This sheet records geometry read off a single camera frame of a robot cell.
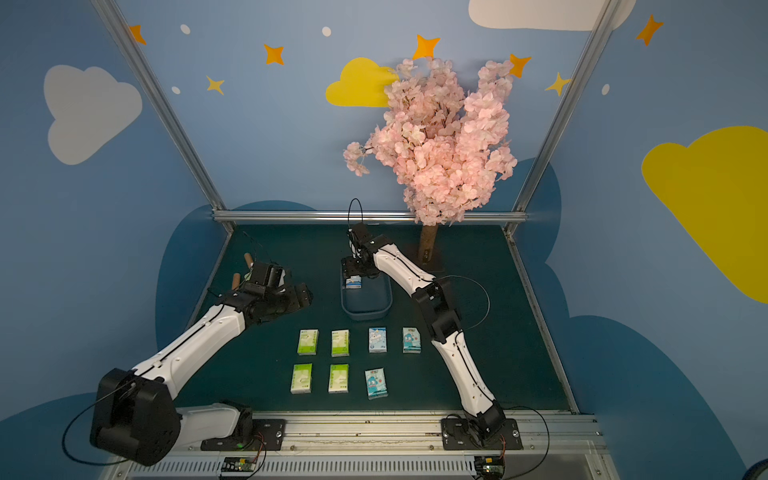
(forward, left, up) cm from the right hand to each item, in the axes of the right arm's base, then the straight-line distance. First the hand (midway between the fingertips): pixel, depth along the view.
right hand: (356, 268), depth 101 cm
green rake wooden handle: (-5, +43, -5) cm, 43 cm away
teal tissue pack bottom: (-36, -10, -3) cm, 38 cm away
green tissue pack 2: (-26, +2, -4) cm, 26 cm away
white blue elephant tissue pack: (-24, -9, -4) cm, 26 cm away
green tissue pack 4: (-36, +1, -4) cm, 36 cm away
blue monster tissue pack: (-23, -19, -4) cm, 31 cm away
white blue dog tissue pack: (-4, +1, -3) cm, 5 cm away
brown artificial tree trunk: (+10, -24, +6) cm, 27 cm away
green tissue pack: (-26, +12, -4) cm, 28 cm away
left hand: (-16, +14, +7) cm, 22 cm away
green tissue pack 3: (-37, +11, -4) cm, 38 cm away
